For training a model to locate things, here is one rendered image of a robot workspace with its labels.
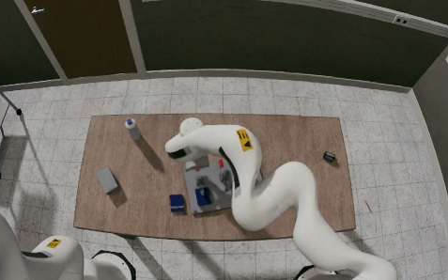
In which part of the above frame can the blue rectangular block with slot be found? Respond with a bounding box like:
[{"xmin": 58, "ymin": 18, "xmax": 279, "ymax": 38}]
[{"xmin": 169, "ymin": 194, "xmax": 184, "ymax": 212}]

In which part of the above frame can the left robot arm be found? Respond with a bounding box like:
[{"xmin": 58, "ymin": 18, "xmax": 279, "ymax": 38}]
[{"xmin": 0, "ymin": 213, "xmax": 132, "ymax": 280}]

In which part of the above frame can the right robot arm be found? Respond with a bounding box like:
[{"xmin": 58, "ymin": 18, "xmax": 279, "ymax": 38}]
[{"xmin": 165, "ymin": 117, "xmax": 398, "ymax": 280}]

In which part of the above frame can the blue rectangular plate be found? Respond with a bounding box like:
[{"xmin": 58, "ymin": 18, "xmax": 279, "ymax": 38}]
[{"xmin": 195, "ymin": 187, "xmax": 211, "ymax": 207}]

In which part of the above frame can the white bottle with blue cap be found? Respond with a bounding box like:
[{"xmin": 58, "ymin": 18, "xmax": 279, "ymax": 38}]
[{"xmin": 125, "ymin": 119, "xmax": 141, "ymax": 140}]

